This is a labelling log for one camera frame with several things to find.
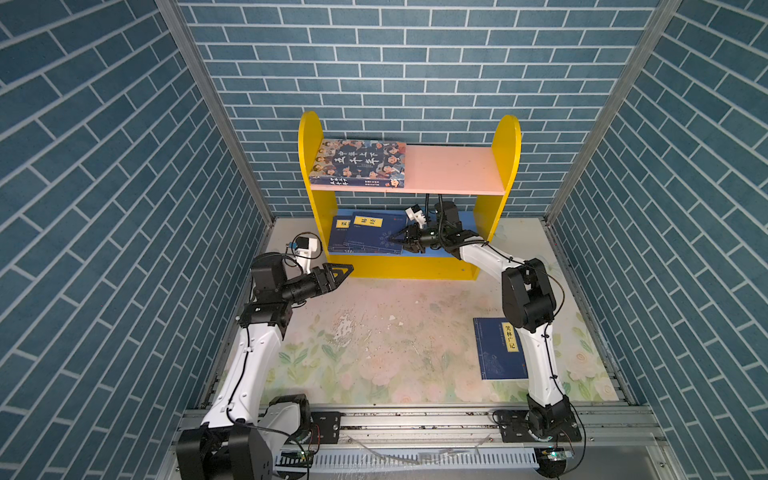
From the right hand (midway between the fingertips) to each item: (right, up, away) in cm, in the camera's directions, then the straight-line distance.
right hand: (390, 239), depth 91 cm
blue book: (-16, +2, +3) cm, 17 cm away
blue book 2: (-7, +2, +3) cm, 8 cm away
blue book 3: (+32, -33, -5) cm, 46 cm away
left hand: (-10, -9, -17) cm, 22 cm away
